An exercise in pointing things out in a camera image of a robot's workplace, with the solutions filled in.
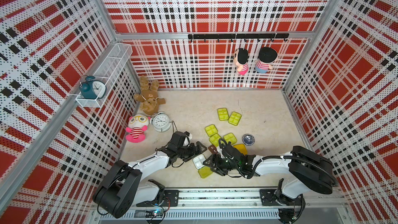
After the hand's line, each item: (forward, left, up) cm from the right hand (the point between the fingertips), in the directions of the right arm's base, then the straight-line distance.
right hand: (208, 167), depth 79 cm
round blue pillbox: (+17, -24, -5) cm, 30 cm away
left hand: (+9, +3, -2) cm, 9 cm away
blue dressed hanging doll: (+57, -36, +28) cm, 73 cm away
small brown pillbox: (+11, -2, -4) cm, 12 cm away
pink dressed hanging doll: (+57, -21, +26) cm, 66 cm away
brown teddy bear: (+45, +41, +4) cm, 61 cm away
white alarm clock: (+29, +31, -1) cm, 42 cm away
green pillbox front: (-1, +3, -4) cm, 5 cm away
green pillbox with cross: (+25, -2, -5) cm, 25 cm away
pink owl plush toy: (+25, +44, +1) cm, 51 cm away
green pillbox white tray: (+33, -17, -4) cm, 37 cm away
